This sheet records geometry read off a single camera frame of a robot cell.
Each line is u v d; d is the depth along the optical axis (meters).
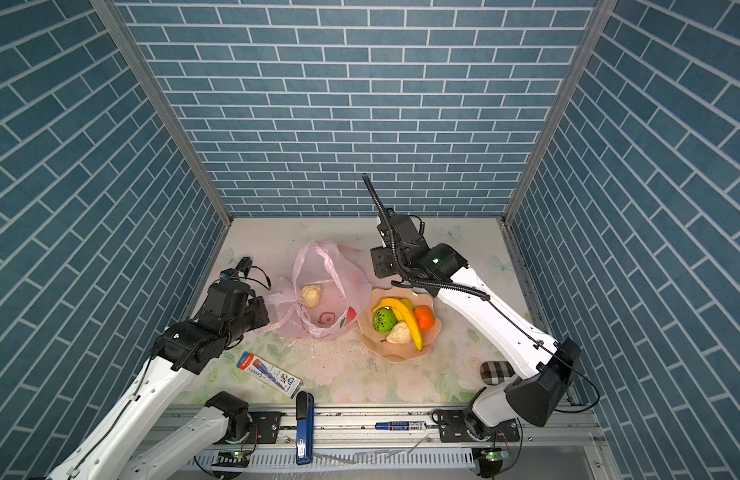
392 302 0.87
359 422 0.75
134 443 0.42
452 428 0.74
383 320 0.86
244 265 1.02
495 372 0.80
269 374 0.81
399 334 0.85
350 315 0.76
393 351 0.85
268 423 0.75
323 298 0.96
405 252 0.51
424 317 0.85
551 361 0.40
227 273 0.65
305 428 0.71
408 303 0.91
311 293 0.92
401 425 0.74
